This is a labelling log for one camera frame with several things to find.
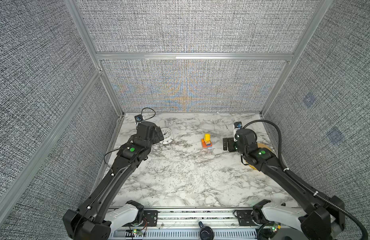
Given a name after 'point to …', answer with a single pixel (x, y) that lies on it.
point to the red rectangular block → (204, 145)
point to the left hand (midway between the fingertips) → (152, 131)
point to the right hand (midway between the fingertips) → (232, 137)
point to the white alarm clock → (168, 136)
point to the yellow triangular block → (207, 138)
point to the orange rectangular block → (202, 140)
